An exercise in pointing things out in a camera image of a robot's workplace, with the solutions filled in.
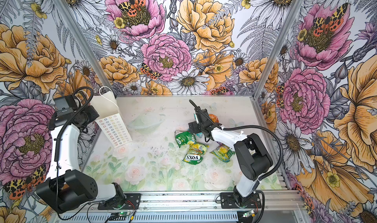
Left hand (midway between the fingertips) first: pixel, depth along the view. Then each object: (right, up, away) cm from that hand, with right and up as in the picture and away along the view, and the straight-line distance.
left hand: (96, 118), depth 77 cm
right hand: (+53, -7, +17) cm, 56 cm away
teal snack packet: (+54, -12, +20) cm, 59 cm away
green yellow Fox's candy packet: (+52, -20, +8) cm, 56 cm away
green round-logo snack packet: (+44, -13, +15) cm, 48 cm away
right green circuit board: (+77, -45, -5) cm, 90 cm away
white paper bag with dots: (+7, 0, 0) cm, 7 cm away
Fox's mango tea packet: (+67, -20, +8) cm, 71 cm away
